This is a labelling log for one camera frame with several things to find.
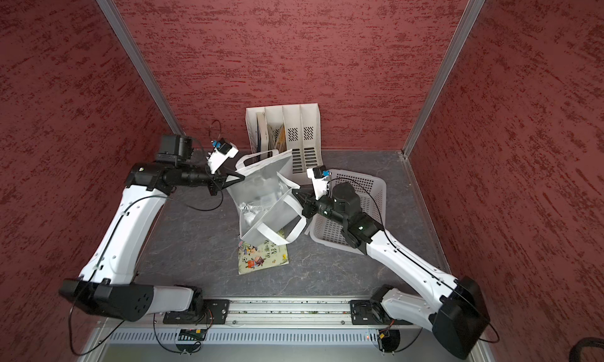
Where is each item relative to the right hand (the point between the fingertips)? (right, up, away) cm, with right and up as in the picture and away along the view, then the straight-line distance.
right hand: (291, 197), depth 71 cm
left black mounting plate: (-25, -37, +2) cm, 45 cm away
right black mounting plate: (+23, -33, -5) cm, 41 cm away
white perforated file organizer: (-3, +30, +41) cm, 51 cm away
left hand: (-15, +5, -2) cm, 16 cm away
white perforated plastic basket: (+14, -16, +21) cm, 30 cm away
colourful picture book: (-16, -24, +14) cm, 32 cm away
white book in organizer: (-15, +29, +26) cm, 42 cm away
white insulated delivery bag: (-11, -6, +16) cm, 20 cm away
